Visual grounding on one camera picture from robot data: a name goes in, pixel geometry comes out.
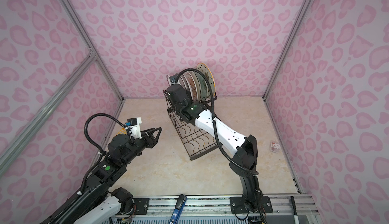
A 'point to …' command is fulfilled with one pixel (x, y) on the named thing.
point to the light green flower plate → (203, 84)
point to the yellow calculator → (122, 131)
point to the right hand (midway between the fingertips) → (179, 89)
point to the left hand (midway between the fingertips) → (158, 127)
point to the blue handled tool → (179, 209)
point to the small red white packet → (274, 147)
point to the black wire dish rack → (195, 142)
